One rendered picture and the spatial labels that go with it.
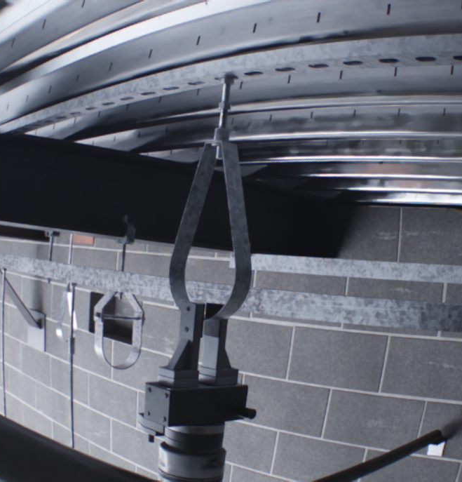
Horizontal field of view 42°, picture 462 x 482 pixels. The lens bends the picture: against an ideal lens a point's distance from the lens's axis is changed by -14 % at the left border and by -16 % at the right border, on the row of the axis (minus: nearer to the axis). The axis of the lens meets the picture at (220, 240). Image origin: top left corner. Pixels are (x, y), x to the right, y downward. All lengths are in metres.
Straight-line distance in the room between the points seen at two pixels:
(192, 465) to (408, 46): 0.55
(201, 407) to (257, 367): 1.63
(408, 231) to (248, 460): 1.06
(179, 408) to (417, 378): 1.34
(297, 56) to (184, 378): 0.39
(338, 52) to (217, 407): 0.45
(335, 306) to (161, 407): 0.38
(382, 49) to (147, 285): 0.83
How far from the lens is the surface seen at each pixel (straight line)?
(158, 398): 0.77
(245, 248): 0.77
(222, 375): 0.82
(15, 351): 4.03
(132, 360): 1.67
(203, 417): 0.80
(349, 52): 0.70
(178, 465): 0.80
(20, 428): 0.69
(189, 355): 0.78
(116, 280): 1.43
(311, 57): 0.73
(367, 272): 1.64
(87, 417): 3.32
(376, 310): 0.99
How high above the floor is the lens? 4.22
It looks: 3 degrees up
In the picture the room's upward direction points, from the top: 5 degrees clockwise
